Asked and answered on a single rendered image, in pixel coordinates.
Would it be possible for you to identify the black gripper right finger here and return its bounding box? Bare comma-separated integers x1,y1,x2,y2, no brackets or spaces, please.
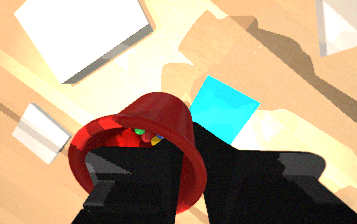
193,122,327,224

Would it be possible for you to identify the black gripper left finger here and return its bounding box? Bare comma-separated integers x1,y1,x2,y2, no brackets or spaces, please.
85,138,184,224

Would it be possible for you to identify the dull red marble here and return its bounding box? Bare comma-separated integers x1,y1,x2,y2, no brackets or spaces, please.
141,132,152,142

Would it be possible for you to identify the red cup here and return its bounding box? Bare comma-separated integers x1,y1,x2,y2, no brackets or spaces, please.
68,92,207,214

